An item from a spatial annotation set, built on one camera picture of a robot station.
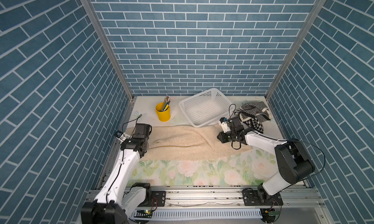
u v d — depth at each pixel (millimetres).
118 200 400
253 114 930
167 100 963
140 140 552
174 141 927
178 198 753
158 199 728
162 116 1021
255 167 845
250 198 733
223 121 845
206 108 1125
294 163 458
